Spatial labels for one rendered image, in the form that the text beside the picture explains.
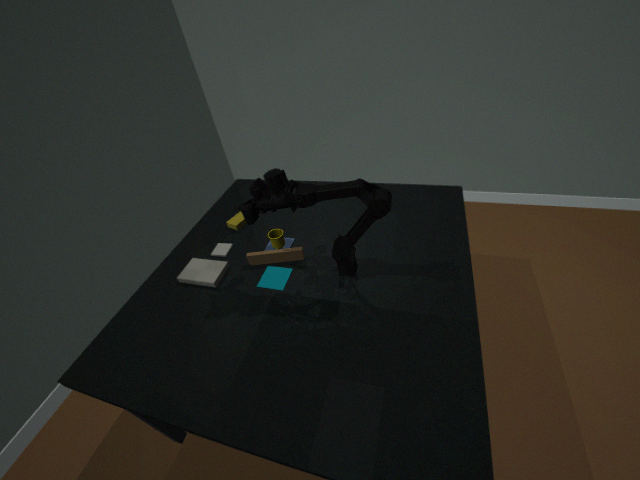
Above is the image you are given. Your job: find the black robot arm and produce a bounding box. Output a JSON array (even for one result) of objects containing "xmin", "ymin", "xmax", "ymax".
[{"xmin": 249, "ymin": 168, "xmax": 392, "ymax": 277}]

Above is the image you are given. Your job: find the tan wooden plank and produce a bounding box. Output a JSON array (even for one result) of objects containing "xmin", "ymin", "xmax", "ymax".
[{"xmin": 246, "ymin": 247, "xmax": 305, "ymax": 266}]

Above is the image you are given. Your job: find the yellow flat block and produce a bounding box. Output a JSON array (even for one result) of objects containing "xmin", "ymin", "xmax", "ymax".
[{"xmin": 226, "ymin": 211, "xmax": 246, "ymax": 231}]

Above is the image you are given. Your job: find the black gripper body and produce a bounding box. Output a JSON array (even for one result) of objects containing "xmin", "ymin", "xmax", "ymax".
[{"xmin": 241, "ymin": 192, "xmax": 277, "ymax": 225}]

